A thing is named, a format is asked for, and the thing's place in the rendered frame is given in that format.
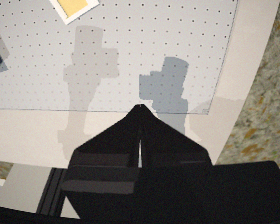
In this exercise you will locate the white cassette with yellow panel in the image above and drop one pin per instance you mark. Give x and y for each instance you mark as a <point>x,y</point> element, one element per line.
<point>74,8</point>

